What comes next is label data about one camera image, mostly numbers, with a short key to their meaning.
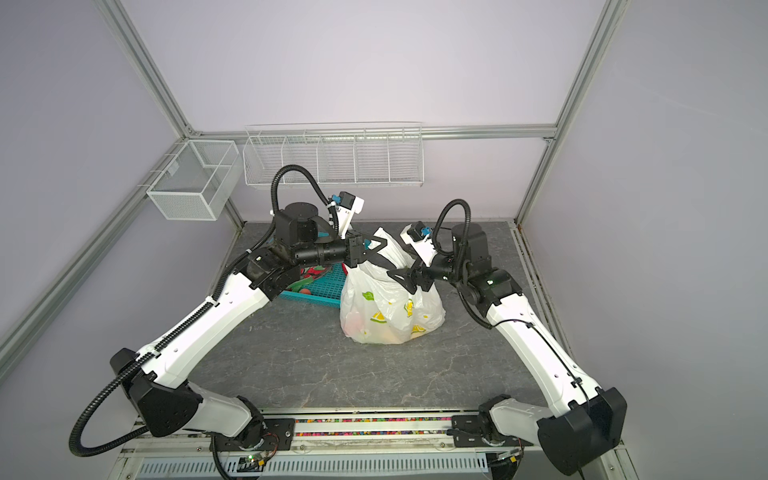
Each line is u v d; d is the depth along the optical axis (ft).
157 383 1.31
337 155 3.34
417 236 1.90
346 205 1.88
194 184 3.22
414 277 1.98
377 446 2.42
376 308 2.44
